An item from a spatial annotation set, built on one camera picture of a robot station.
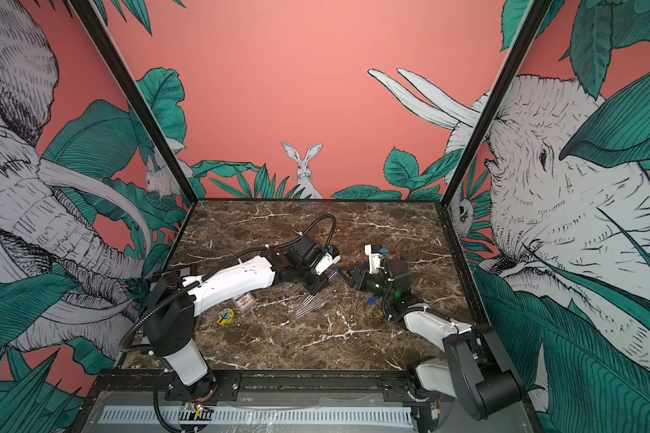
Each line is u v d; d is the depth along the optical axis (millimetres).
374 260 780
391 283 651
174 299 447
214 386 729
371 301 906
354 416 703
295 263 646
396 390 733
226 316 859
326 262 761
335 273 837
